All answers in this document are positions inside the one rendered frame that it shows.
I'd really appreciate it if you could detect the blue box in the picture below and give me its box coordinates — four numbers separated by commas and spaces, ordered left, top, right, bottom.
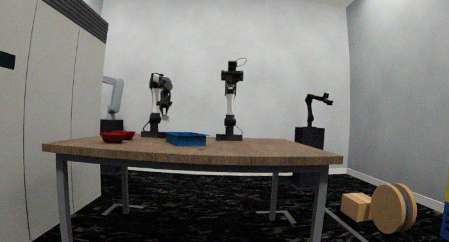
164, 132, 206, 146

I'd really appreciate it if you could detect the red bowl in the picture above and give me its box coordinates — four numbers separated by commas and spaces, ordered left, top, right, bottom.
113, 131, 135, 141
100, 132, 126, 144

